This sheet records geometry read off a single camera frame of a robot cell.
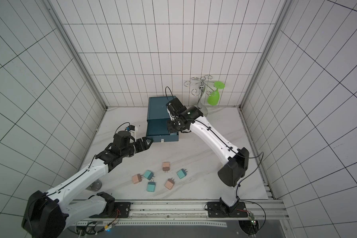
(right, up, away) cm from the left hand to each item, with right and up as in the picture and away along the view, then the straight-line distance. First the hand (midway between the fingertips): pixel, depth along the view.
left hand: (148, 144), depth 81 cm
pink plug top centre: (+10, -14, +4) cm, 18 cm away
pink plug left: (-6, -20, +1) cm, 21 cm away
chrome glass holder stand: (+34, +36, +13) cm, 51 cm away
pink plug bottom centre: (+12, -22, -1) cm, 25 cm away
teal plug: (0, -18, +1) cm, 18 cm away
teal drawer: (+6, +7, +2) cm, 9 cm away
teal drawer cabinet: (+5, +18, +6) cm, 19 cm away
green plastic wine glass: (+43, +28, +22) cm, 56 cm away
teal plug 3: (+19, -17, +2) cm, 26 cm away
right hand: (+10, +9, -4) cm, 14 cm away
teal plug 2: (+2, -24, -1) cm, 24 cm away
